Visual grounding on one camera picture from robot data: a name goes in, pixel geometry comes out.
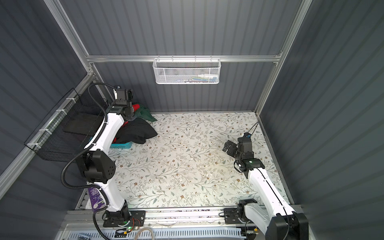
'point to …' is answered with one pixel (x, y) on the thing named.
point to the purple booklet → (96, 198)
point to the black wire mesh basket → (70, 128)
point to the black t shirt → (137, 130)
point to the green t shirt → (143, 112)
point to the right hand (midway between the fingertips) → (234, 147)
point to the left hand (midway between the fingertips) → (118, 105)
